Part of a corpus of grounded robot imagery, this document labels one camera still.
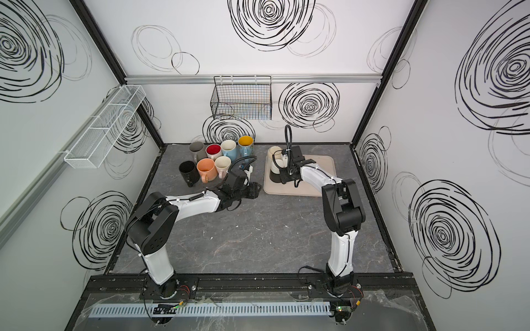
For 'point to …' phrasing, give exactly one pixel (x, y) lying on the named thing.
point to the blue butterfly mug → (246, 147)
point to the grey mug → (197, 148)
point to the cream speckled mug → (278, 155)
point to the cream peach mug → (207, 169)
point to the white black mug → (275, 174)
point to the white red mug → (213, 150)
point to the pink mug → (222, 164)
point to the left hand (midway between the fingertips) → (261, 185)
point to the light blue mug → (229, 149)
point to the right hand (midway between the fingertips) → (283, 174)
